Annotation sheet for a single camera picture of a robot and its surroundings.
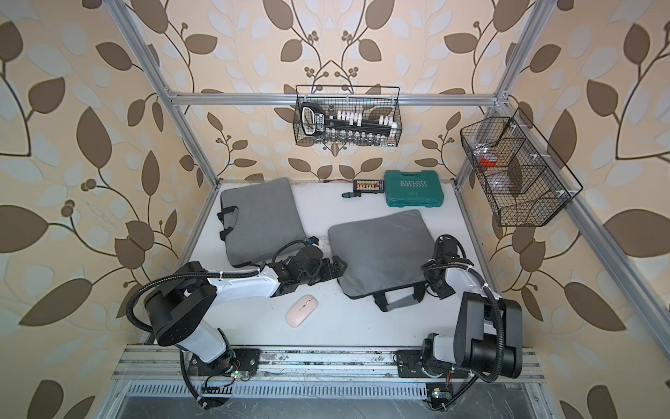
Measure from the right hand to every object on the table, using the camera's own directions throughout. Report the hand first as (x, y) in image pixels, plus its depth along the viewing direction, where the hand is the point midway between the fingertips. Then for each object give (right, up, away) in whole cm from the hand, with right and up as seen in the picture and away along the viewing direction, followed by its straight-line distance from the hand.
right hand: (435, 283), depth 90 cm
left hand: (-34, +7, -3) cm, 35 cm away
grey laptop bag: (-66, +22, +13) cm, 71 cm away
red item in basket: (+14, +41, -9) cm, 44 cm away
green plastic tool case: (-2, +35, +22) cm, 42 cm away
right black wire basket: (+20, +34, -16) cm, 43 cm away
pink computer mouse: (-46, -7, -7) cm, 47 cm away
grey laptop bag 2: (-18, +9, 0) cm, 20 cm away
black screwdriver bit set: (-22, +36, +29) cm, 51 cm away
